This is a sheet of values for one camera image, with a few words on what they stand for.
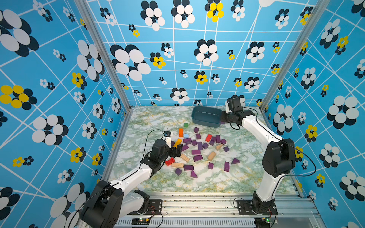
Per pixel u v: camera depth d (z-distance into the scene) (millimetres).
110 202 407
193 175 825
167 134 737
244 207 725
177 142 987
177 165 871
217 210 733
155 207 729
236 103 712
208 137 1006
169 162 889
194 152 938
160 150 651
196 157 918
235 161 889
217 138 1005
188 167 879
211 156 911
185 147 966
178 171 845
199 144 983
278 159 483
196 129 1048
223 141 980
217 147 946
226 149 961
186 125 1089
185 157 909
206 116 1143
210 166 868
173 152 756
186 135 1016
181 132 1031
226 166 873
